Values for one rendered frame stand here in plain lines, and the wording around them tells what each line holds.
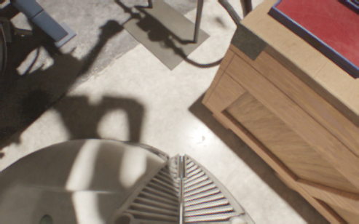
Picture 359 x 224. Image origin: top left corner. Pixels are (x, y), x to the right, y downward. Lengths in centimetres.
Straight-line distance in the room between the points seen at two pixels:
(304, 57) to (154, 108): 57
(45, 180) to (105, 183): 13
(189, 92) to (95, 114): 48
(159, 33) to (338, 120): 79
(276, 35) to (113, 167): 37
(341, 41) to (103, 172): 46
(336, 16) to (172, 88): 56
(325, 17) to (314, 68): 10
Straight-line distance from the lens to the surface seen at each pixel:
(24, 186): 45
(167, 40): 84
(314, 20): 32
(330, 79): 28
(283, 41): 27
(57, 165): 39
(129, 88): 74
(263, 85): 32
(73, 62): 96
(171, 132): 64
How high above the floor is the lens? 64
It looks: 77 degrees down
